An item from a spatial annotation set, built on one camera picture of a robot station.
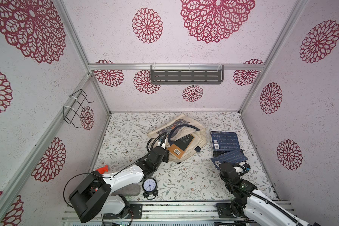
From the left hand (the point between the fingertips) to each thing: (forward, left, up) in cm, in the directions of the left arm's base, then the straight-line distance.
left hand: (166, 147), depth 86 cm
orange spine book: (+5, -9, -7) cm, 12 cm away
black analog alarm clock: (-21, +9, -8) cm, 24 cm away
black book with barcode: (-5, -41, -2) cm, 42 cm away
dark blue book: (+9, -39, -7) cm, 41 cm away
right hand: (-7, -33, -3) cm, 34 cm away
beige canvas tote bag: (+13, -8, +3) cm, 16 cm away
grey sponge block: (-22, +19, -7) cm, 31 cm away
